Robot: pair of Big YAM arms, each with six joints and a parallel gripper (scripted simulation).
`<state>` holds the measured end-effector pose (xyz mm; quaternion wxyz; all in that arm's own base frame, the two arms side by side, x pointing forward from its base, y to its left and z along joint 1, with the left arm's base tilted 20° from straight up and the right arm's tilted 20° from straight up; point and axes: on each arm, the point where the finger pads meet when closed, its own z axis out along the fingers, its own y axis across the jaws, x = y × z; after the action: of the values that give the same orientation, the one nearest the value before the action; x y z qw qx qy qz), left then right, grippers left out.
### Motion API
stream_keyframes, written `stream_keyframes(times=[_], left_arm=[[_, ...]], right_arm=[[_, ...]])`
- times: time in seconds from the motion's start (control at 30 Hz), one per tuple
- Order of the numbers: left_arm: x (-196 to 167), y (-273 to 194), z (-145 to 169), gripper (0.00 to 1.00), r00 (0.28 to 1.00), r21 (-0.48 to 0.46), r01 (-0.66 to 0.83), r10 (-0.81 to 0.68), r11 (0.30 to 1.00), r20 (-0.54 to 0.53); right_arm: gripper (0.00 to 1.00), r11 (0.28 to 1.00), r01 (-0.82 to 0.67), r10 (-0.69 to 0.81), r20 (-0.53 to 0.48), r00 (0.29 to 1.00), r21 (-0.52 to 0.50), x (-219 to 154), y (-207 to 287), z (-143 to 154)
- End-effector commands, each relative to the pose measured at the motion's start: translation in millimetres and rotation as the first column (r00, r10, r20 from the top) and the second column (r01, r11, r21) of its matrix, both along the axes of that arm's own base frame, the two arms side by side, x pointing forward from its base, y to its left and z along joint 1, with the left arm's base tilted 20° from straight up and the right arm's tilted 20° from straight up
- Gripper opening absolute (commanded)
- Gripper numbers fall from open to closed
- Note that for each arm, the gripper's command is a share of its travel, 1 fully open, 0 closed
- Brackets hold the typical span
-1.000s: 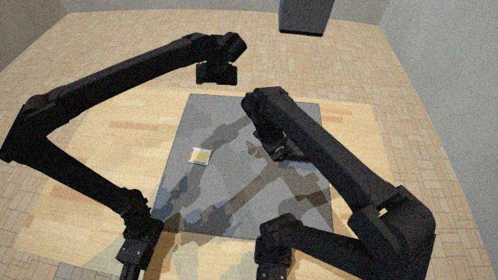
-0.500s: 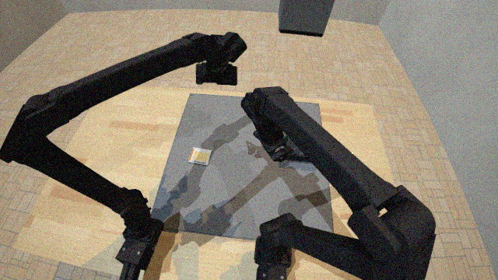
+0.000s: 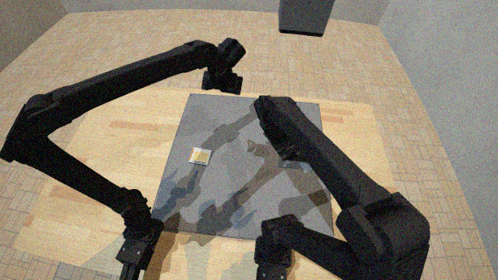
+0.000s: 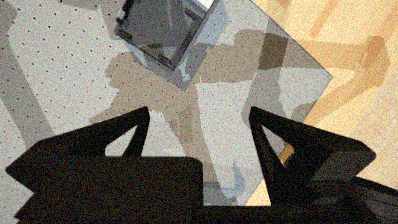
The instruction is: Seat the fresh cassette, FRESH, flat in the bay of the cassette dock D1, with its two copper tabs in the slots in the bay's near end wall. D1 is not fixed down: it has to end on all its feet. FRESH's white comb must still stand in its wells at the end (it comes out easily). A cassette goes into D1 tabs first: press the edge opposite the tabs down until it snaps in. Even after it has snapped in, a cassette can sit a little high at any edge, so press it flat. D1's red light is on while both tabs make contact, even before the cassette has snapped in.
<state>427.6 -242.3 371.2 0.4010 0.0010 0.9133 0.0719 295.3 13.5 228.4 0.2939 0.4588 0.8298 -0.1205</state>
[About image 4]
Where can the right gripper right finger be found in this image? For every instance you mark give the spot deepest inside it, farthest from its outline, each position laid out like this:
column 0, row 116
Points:
column 320, row 156

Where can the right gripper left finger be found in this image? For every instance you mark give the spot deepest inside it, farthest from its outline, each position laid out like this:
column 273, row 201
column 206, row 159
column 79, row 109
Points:
column 93, row 139

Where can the white cassette dock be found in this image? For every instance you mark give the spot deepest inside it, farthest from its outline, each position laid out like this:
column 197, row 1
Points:
column 163, row 29

